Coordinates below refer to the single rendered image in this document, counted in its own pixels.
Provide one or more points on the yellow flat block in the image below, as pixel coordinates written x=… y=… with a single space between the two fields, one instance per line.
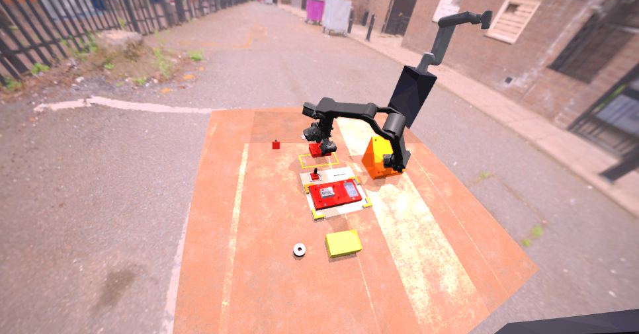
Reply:
x=343 y=243

